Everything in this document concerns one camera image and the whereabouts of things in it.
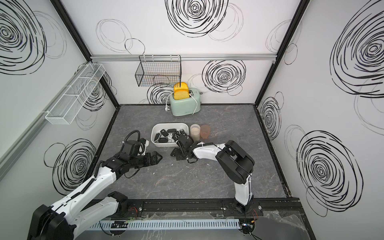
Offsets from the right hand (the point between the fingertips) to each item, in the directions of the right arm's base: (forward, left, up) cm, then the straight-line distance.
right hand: (179, 155), depth 92 cm
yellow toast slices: (+35, 0, +20) cm, 40 cm away
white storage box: (+15, +13, 0) cm, 20 cm away
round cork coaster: (+18, -16, +1) cm, 24 cm away
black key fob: (+14, +4, +2) cm, 14 cm away
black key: (+16, +12, +1) cm, 20 cm away
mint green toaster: (+34, -2, +8) cm, 35 cm away
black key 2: (+12, +16, +1) cm, 20 cm away
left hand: (-7, +11, +9) cm, 16 cm away
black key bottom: (+11, +12, 0) cm, 16 cm away
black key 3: (+17, -1, +1) cm, 17 cm away
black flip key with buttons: (+18, +7, +1) cm, 19 cm away
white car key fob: (+13, +7, +1) cm, 15 cm away
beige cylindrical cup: (+12, -10, +7) cm, 17 cm away
